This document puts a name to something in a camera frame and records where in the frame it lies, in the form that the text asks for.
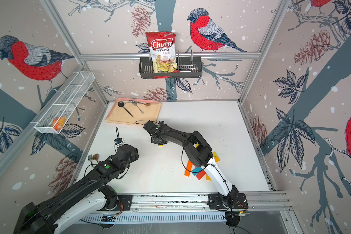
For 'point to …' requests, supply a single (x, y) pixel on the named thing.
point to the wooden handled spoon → (147, 104)
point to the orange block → (189, 166)
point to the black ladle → (121, 104)
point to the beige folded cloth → (135, 111)
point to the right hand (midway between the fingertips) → (157, 140)
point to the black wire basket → (187, 67)
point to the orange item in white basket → (58, 123)
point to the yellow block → (160, 146)
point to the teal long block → (196, 169)
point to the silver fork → (135, 103)
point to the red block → (201, 175)
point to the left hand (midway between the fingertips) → (137, 147)
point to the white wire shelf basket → (52, 119)
